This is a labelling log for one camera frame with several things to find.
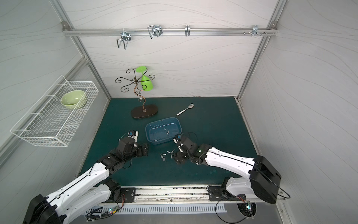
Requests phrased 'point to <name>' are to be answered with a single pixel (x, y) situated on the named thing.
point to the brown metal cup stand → (142, 111)
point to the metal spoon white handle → (190, 106)
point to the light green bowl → (70, 99)
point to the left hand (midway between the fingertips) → (142, 145)
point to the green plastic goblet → (146, 84)
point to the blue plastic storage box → (163, 131)
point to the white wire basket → (49, 121)
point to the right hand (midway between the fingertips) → (178, 152)
